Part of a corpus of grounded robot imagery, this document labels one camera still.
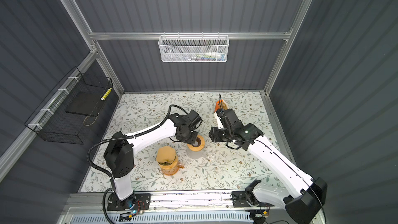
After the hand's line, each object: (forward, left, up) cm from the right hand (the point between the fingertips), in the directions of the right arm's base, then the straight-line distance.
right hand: (213, 135), depth 75 cm
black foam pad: (+14, +65, +9) cm, 67 cm away
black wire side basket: (+6, +69, +10) cm, 70 cm away
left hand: (+3, +11, -11) cm, 16 cm away
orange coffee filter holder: (+29, -6, -11) cm, 31 cm away
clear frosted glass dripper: (-4, +10, -16) cm, 20 cm away
